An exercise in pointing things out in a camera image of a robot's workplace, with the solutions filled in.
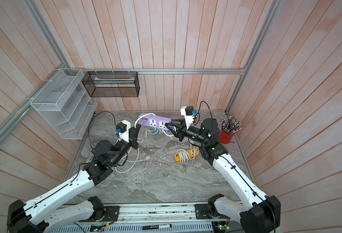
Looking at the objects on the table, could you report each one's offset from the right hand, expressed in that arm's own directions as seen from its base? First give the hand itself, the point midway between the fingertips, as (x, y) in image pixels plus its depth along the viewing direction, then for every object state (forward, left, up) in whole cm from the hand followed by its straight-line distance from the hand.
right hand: (167, 123), depth 65 cm
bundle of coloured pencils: (+17, -40, -21) cm, 49 cm away
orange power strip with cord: (-1, -8, -31) cm, 32 cm away
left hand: (-1, +13, -2) cm, 13 cm away
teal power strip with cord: (+19, +9, -30) cm, 37 cm away
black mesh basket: (+46, +43, -11) cm, 64 cm away
